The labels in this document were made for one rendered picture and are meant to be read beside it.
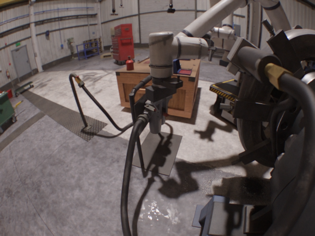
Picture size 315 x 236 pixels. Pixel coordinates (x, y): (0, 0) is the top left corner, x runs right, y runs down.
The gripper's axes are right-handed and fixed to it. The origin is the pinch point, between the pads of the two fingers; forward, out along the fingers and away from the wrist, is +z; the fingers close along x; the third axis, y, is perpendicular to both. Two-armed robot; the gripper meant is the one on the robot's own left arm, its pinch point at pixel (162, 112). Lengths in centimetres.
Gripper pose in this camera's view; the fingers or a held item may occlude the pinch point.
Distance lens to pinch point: 59.6
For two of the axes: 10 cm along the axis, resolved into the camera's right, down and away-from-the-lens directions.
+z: 0.2, 8.2, 5.7
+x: -7.5, 4.0, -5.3
